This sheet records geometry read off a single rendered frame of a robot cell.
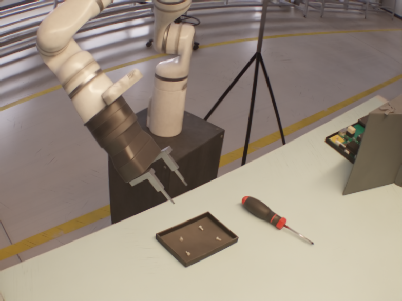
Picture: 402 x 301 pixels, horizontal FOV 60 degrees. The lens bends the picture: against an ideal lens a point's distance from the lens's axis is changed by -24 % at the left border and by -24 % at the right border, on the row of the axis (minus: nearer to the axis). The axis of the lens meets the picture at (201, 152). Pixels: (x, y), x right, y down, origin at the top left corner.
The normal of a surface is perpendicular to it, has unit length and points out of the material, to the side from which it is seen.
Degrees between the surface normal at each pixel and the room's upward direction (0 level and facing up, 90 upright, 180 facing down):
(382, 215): 0
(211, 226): 0
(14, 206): 0
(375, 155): 90
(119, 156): 76
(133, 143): 42
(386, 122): 90
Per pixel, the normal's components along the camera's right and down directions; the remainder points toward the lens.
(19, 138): 0.11, -0.82
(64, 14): 0.48, -0.31
